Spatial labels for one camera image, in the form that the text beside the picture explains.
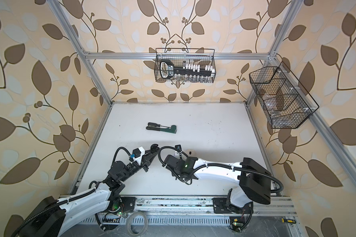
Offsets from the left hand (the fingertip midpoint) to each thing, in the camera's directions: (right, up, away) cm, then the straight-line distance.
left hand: (152, 149), depth 75 cm
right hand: (+12, -11, +7) cm, 18 cm away
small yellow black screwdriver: (+66, -33, -5) cm, 74 cm away
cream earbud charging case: (+20, -6, +16) cm, 27 cm away
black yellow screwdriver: (-5, +11, +31) cm, 33 cm away
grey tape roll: (-9, -32, -7) cm, 34 cm away
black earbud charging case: (+1, +1, 0) cm, 1 cm away
